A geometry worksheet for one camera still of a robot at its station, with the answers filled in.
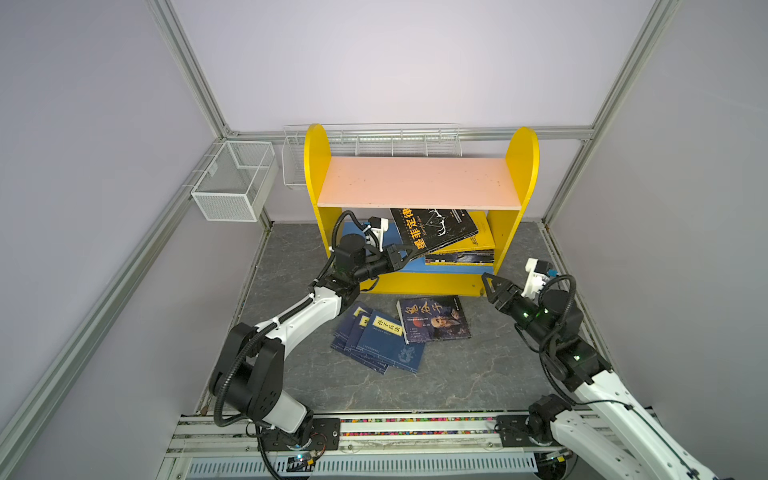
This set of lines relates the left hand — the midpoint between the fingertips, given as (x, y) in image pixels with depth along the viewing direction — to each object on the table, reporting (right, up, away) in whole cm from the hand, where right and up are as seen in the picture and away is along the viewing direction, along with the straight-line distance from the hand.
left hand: (419, 253), depth 76 cm
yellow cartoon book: (+20, +4, +13) cm, 24 cm away
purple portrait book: (+5, -21, +15) cm, 26 cm away
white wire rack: (-10, +36, +18) cm, 42 cm away
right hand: (+16, -6, -5) cm, 18 cm away
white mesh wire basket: (-57, +22, +18) cm, 63 cm away
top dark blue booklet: (-10, -25, +10) cm, 29 cm away
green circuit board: (-29, -51, -4) cm, 59 cm away
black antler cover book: (+1, +7, +3) cm, 7 cm away
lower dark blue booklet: (-22, -24, +12) cm, 35 cm away
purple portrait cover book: (+15, -1, +13) cm, 20 cm away
